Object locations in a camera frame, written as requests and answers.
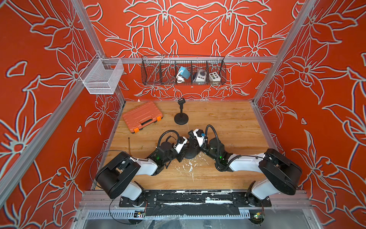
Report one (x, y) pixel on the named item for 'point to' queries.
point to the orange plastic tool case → (142, 116)
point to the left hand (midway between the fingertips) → (188, 146)
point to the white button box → (214, 77)
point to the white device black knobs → (201, 75)
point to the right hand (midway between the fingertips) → (187, 138)
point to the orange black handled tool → (129, 144)
